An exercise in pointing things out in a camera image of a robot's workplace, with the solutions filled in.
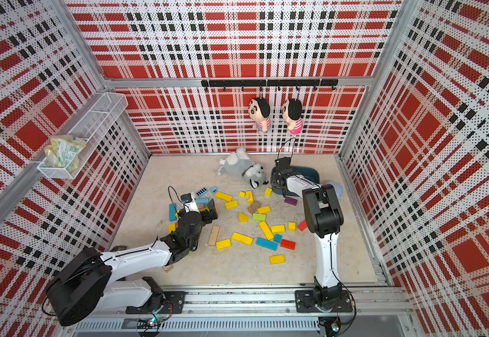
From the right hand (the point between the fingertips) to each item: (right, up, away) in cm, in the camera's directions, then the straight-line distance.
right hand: (281, 178), depth 106 cm
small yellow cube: (-20, -8, -2) cm, 22 cm away
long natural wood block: (-32, -26, -17) cm, 45 cm away
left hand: (-33, -10, -19) cm, 39 cm away
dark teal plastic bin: (+15, +3, +3) cm, 16 cm away
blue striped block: (-41, -7, -1) cm, 41 cm away
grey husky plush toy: (-22, +8, -1) cm, 23 cm away
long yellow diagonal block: (-8, -23, -15) cm, 28 cm away
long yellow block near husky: (-30, -9, -2) cm, 31 cm away
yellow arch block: (-16, -11, -5) cm, 20 cm away
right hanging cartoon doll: (+4, +31, -10) cm, 33 cm away
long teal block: (-8, -28, -18) cm, 34 cm away
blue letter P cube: (-34, -6, -1) cm, 35 cm away
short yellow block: (-25, -13, -7) cm, 29 cm away
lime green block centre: (-12, -18, -10) cm, 24 cm away
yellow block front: (-4, -33, -22) cm, 39 cm away
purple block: (+4, -11, -4) cm, 13 cm away
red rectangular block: (+1, -29, -17) cm, 33 cm away
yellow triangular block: (-19, -18, -10) cm, 28 cm away
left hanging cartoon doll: (-12, +30, -15) cm, 36 cm away
